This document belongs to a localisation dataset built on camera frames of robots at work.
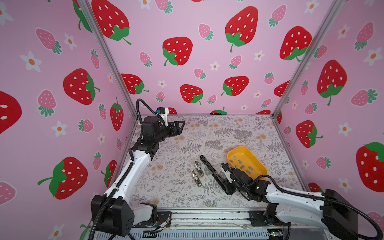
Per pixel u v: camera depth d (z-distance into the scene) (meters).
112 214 0.39
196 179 0.86
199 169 0.90
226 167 0.73
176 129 0.68
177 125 0.68
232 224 0.73
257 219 0.73
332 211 0.41
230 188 0.73
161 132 0.65
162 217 0.74
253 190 0.61
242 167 0.93
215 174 0.88
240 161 0.95
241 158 0.96
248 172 0.90
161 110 0.66
